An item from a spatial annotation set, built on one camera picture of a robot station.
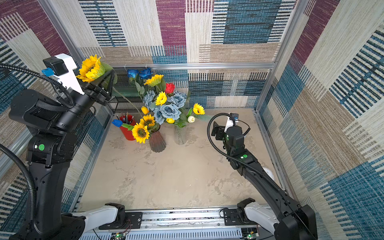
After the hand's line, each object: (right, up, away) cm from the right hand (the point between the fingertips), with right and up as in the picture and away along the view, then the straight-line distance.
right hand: (224, 125), depth 78 cm
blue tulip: (-51, +1, -9) cm, 51 cm away
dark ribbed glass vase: (-38, -11, +13) cm, 41 cm away
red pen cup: (-58, +3, +18) cm, 61 cm away
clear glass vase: (-24, -6, +18) cm, 31 cm away
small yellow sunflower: (-14, +8, -2) cm, 16 cm away
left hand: (-41, +17, -34) cm, 56 cm away
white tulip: (-17, +3, -7) cm, 18 cm away
